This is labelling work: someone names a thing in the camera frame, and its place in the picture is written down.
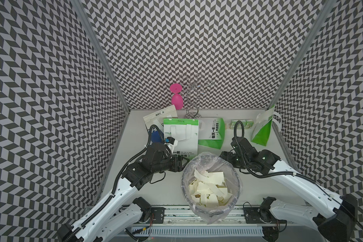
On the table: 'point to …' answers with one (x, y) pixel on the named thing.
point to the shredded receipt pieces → (208, 189)
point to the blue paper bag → (155, 122)
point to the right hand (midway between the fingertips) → (225, 163)
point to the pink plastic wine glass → (177, 100)
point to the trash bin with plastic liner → (210, 162)
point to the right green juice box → (249, 124)
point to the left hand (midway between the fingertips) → (184, 162)
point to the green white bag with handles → (262, 130)
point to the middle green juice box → (245, 124)
